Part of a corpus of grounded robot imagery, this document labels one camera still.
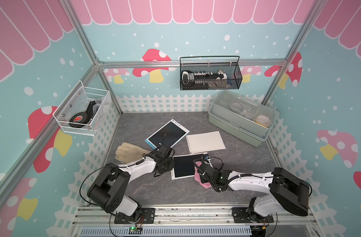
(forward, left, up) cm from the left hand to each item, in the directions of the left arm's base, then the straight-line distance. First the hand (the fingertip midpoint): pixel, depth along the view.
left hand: (172, 169), depth 90 cm
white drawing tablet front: (+20, -21, -1) cm, 30 cm away
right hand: (-2, -18, +2) cm, 18 cm away
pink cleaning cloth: (-7, -15, +5) cm, 17 cm away
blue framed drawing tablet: (+30, +4, -4) cm, 30 cm away
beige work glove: (+11, +31, +1) cm, 33 cm away
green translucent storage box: (+24, -46, +20) cm, 55 cm away
